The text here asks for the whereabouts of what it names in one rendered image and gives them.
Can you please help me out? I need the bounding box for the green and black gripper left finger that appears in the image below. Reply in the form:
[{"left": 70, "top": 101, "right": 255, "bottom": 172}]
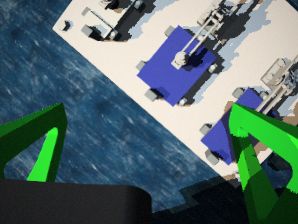
[{"left": 0, "top": 103, "right": 68, "bottom": 182}]

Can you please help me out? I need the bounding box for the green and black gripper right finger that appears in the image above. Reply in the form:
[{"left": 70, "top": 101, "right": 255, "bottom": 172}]
[{"left": 229, "top": 103, "right": 298, "bottom": 224}]

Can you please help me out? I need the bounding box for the white fixture plate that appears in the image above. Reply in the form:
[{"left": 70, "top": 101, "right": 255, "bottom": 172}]
[{"left": 53, "top": 0, "right": 298, "bottom": 188}]

